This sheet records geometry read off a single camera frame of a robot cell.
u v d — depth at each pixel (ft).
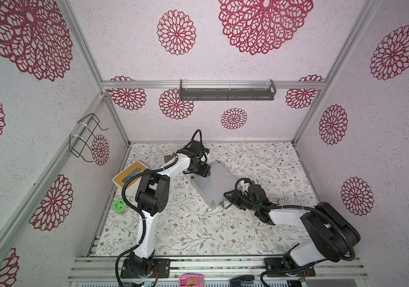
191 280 2.22
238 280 2.26
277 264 2.45
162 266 2.43
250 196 2.43
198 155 2.73
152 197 1.83
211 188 3.13
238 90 3.03
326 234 1.47
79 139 2.45
